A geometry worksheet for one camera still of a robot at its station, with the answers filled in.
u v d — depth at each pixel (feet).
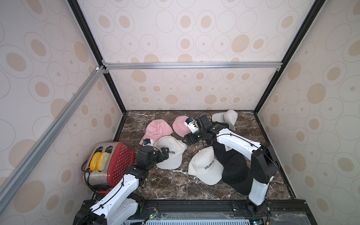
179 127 3.41
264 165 1.56
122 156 2.59
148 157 2.05
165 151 2.47
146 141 2.44
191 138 2.50
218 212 2.39
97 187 2.67
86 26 2.44
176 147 3.09
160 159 2.42
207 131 2.17
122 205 1.88
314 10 2.26
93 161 2.30
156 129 3.30
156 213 2.34
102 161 2.34
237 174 2.61
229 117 3.41
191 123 2.58
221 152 2.96
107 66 2.95
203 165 2.76
